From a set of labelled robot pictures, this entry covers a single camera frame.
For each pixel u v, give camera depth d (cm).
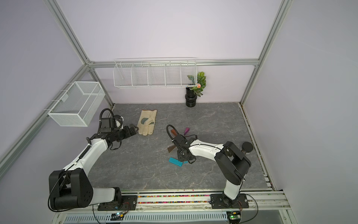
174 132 87
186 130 102
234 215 72
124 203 73
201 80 99
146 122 106
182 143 71
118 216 71
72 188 41
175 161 88
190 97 113
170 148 94
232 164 45
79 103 85
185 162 86
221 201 74
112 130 67
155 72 99
